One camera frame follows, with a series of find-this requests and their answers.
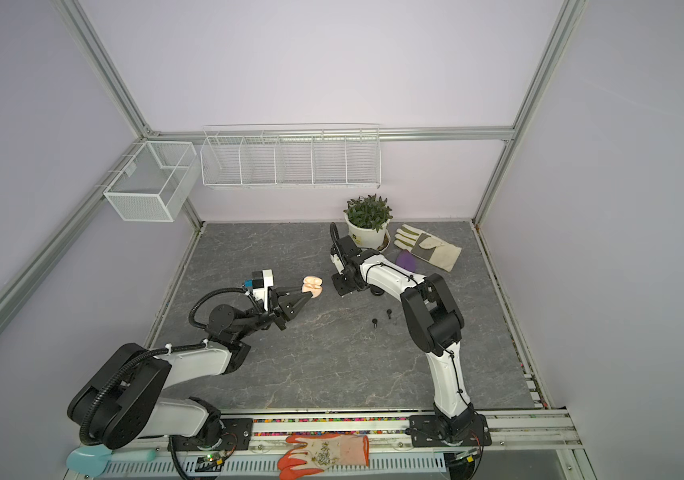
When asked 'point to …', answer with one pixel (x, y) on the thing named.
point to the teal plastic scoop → (91, 460)
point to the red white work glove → (322, 452)
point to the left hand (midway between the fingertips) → (311, 296)
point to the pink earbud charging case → (312, 284)
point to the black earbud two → (375, 321)
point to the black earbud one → (389, 312)
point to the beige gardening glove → (427, 248)
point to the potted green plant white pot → (367, 221)
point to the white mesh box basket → (155, 181)
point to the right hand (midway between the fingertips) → (345, 286)
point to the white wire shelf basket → (297, 155)
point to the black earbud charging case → (376, 290)
